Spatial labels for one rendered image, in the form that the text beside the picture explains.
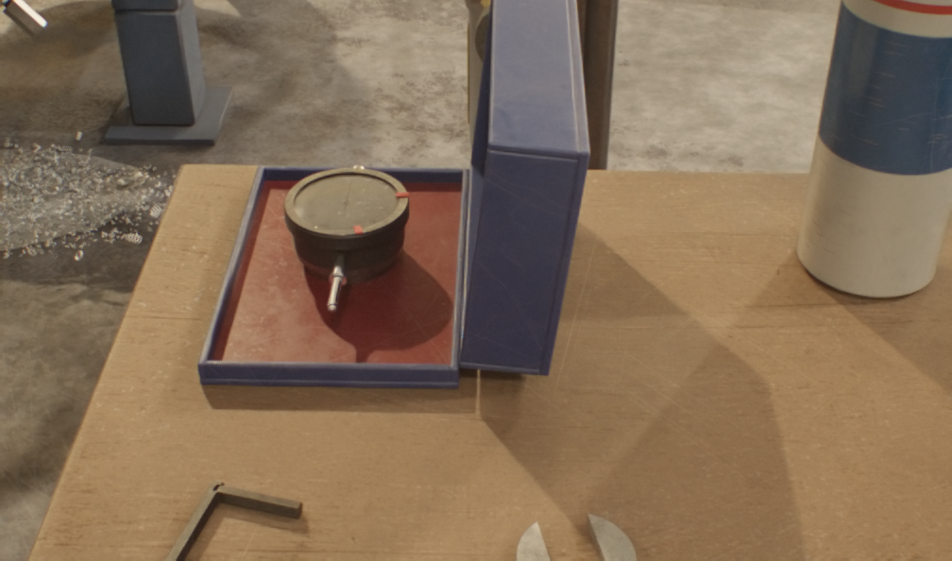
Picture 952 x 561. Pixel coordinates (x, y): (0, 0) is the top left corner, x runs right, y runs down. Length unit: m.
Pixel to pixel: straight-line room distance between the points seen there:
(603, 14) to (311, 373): 0.45
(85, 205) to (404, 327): 1.03
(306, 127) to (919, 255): 1.17
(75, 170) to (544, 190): 1.20
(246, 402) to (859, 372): 0.26
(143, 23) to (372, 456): 1.17
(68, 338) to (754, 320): 0.91
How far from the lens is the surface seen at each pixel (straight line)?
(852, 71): 0.57
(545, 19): 0.58
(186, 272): 0.63
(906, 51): 0.56
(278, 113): 1.73
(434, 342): 0.57
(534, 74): 0.53
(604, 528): 0.49
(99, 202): 1.58
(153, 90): 1.68
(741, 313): 0.60
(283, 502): 0.50
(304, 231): 0.59
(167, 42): 1.65
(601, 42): 0.94
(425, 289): 0.60
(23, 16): 1.44
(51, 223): 1.56
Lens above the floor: 0.83
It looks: 36 degrees down
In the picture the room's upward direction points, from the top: straight up
